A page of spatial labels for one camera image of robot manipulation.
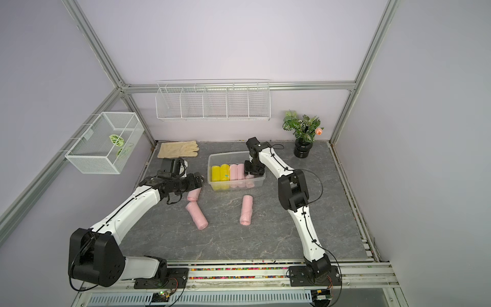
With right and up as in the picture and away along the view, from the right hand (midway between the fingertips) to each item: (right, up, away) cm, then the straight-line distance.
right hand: (249, 172), depth 102 cm
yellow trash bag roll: (-18, 0, 0) cm, 18 cm away
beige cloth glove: (-45, +14, +16) cm, 49 cm away
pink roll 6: (-1, -17, -14) cm, 22 cm away
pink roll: (-8, -2, -2) cm, 9 cm away
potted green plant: (+28, +22, -8) cm, 36 cm away
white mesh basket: (-62, +13, -19) cm, 66 cm away
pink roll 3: (+1, -4, -3) cm, 5 cm away
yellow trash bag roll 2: (-13, -2, -3) cm, 13 cm away
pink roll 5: (-23, -19, -15) cm, 33 cm away
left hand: (-23, -4, -17) cm, 29 cm away
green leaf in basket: (-56, +16, -23) cm, 63 cm away
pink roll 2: (-4, -3, -3) cm, 6 cm away
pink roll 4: (-27, -11, -9) cm, 31 cm away
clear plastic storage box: (-12, +8, +10) cm, 18 cm away
